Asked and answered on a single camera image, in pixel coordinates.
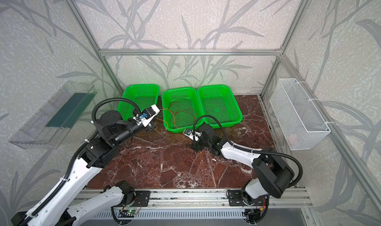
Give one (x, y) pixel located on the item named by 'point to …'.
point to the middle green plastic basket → (181, 109)
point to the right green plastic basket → (217, 101)
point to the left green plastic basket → (144, 95)
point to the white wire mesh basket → (301, 123)
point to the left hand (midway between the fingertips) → (162, 103)
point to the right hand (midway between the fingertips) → (193, 131)
